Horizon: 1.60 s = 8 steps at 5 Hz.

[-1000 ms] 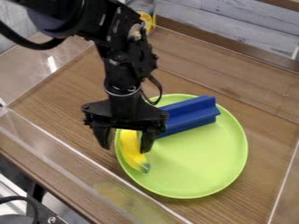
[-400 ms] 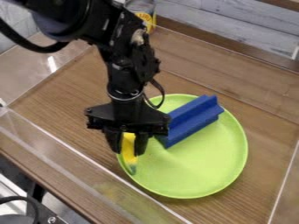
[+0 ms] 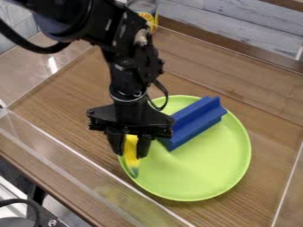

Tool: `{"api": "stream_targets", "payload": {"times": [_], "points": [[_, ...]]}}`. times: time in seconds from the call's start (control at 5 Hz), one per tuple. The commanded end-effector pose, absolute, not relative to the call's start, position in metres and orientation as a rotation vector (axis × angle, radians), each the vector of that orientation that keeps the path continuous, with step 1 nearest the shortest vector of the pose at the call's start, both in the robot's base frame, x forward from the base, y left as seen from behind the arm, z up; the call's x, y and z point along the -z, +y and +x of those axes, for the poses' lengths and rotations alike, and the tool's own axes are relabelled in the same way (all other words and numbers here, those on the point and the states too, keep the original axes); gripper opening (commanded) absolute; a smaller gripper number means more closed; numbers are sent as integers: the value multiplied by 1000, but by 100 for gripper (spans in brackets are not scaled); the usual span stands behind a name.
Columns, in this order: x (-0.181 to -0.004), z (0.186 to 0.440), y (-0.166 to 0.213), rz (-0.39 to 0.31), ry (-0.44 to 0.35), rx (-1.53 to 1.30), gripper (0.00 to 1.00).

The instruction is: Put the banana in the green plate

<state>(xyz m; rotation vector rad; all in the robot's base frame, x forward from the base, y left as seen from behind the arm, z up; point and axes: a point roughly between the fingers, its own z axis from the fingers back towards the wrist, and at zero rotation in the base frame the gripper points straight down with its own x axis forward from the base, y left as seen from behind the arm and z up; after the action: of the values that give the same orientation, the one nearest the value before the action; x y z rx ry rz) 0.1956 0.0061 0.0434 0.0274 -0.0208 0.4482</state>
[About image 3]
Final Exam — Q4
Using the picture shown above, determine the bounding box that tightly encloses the green round plate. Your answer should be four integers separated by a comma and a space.
119, 95, 251, 201

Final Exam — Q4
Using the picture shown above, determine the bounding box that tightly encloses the black cable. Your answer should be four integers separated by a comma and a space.
0, 17, 72, 55

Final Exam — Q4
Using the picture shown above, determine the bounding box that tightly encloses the blue plastic block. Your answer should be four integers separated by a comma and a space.
159, 97, 227, 152

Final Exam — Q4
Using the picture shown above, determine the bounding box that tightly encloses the clear acrylic front wall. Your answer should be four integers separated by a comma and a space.
0, 109, 194, 227

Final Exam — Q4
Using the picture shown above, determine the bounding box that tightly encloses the yellow toy banana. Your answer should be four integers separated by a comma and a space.
123, 135, 142, 178

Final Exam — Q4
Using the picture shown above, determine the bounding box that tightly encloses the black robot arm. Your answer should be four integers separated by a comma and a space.
8, 0, 172, 159

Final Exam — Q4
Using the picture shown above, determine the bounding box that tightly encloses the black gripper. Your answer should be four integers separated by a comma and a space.
87, 102, 174, 159

